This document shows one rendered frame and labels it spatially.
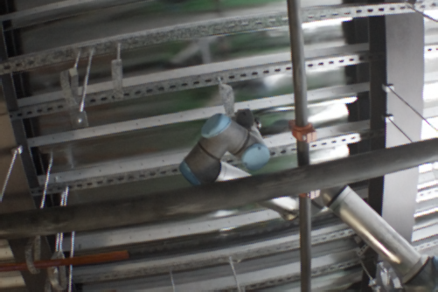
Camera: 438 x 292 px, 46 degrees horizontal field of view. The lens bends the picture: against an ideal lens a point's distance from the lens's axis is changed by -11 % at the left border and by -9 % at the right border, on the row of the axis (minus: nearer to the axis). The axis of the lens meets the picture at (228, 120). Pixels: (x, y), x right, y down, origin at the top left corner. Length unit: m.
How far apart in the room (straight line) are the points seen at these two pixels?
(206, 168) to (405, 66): 1.11
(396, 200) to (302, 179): 1.12
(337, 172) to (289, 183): 0.16
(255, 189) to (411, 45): 1.09
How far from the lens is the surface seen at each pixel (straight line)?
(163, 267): 2.91
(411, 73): 2.53
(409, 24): 2.46
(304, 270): 2.11
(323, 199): 2.14
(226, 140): 1.73
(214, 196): 1.72
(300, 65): 1.70
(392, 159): 1.86
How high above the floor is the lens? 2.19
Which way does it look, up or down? 64 degrees up
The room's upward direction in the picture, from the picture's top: 24 degrees counter-clockwise
